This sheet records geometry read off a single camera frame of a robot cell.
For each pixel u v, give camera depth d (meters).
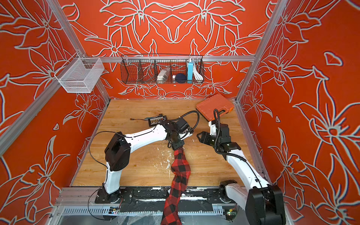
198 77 0.91
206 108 1.10
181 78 0.95
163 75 0.92
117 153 0.49
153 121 1.04
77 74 0.90
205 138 0.73
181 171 0.78
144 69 1.01
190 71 0.86
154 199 0.73
